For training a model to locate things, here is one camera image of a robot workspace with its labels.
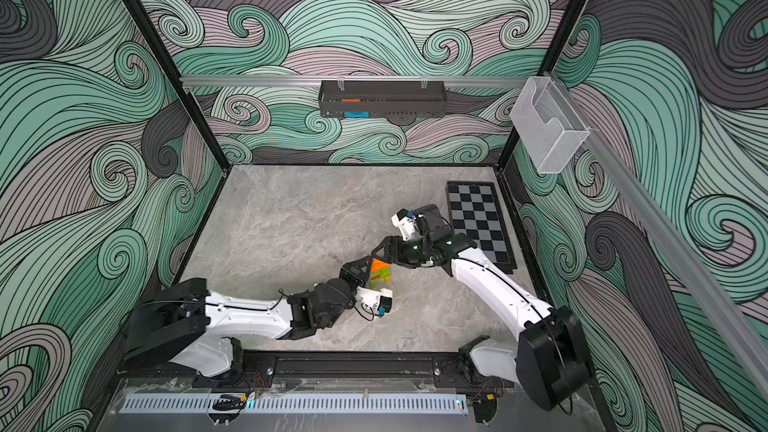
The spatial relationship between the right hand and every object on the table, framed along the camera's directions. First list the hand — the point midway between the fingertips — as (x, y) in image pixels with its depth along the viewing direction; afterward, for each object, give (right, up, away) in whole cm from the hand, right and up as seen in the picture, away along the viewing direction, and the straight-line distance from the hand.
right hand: (383, 256), depth 79 cm
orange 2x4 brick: (-2, -2, -3) cm, 4 cm away
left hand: (-5, +1, -1) cm, 5 cm away
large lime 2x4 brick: (-1, -3, -3) cm, 4 cm away
